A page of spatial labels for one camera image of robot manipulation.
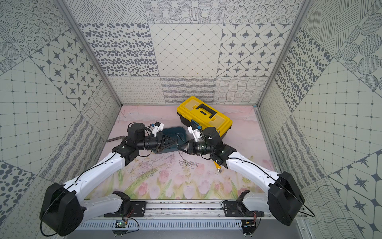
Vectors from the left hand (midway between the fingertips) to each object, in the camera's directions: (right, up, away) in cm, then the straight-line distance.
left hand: (176, 138), depth 71 cm
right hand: (+1, -5, +1) cm, 6 cm away
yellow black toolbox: (+9, +16, +24) cm, 30 cm away
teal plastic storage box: (-2, -1, +4) cm, 5 cm away
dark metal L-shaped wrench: (-46, -4, +30) cm, 55 cm away
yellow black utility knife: (+23, -19, +17) cm, 34 cm away
